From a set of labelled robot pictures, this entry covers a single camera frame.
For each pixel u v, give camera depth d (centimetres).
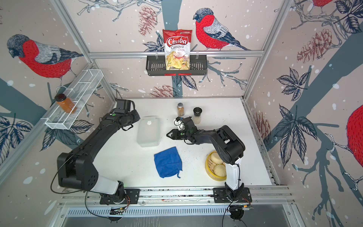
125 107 67
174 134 85
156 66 95
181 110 104
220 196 72
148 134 94
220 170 77
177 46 85
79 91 83
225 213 66
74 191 46
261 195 75
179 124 86
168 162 85
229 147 52
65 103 66
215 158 79
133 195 74
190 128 77
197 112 98
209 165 81
